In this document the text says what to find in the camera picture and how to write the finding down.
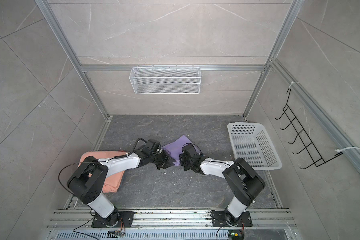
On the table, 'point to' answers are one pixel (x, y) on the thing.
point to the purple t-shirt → (175, 148)
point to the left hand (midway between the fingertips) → (177, 158)
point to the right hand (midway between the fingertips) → (177, 155)
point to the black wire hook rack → (309, 147)
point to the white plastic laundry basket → (251, 142)
